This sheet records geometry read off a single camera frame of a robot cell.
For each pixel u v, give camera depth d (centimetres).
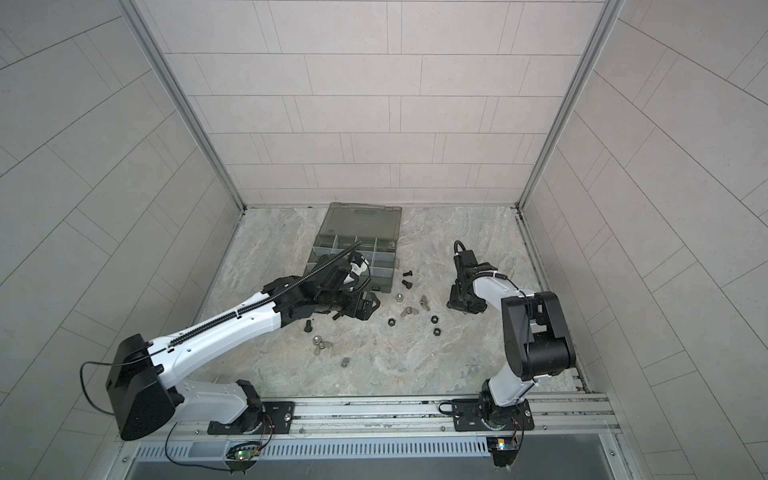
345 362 79
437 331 85
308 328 85
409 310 89
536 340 45
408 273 97
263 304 49
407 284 94
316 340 83
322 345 82
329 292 58
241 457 64
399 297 91
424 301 90
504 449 68
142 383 37
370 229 111
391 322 87
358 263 68
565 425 73
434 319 87
